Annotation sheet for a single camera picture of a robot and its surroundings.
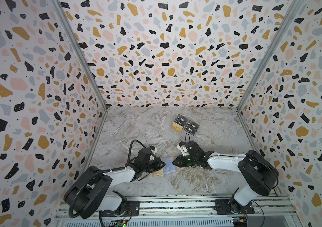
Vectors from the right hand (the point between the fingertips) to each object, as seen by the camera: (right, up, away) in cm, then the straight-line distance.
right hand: (175, 163), depth 86 cm
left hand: (-4, 0, -1) cm, 4 cm away
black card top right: (+12, +21, +14) cm, 28 cm away
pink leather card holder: (-4, -2, -1) cm, 5 cm away
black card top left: (+5, +28, +17) cm, 33 cm away
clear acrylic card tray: (+6, +23, +16) cm, 29 cm away
